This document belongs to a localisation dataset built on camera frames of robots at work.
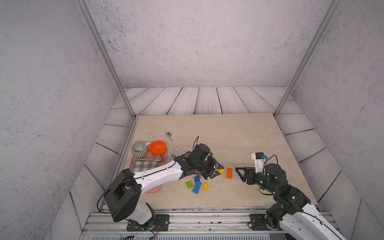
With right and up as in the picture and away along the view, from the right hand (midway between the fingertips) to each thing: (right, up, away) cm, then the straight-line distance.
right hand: (240, 169), depth 74 cm
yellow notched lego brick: (-9, -1, +2) cm, 9 cm away
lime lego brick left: (-25, -11, +11) cm, 30 cm away
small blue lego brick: (-21, -8, +11) cm, 25 cm away
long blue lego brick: (-21, -12, +8) cm, 26 cm away
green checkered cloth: (-56, -3, +17) cm, 58 cm away
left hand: (-6, 0, -1) cm, 7 cm away
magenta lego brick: (-21, +2, -10) cm, 23 cm away
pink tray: (-44, -14, +10) cm, 47 cm away
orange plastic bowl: (-47, +7, +24) cm, 53 cm away
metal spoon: (-41, +15, +34) cm, 55 cm away
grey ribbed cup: (-59, +6, +25) cm, 64 cm away
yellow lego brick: (-16, -12, +10) cm, 23 cm away
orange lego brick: (-2, -7, +16) cm, 17 cm away
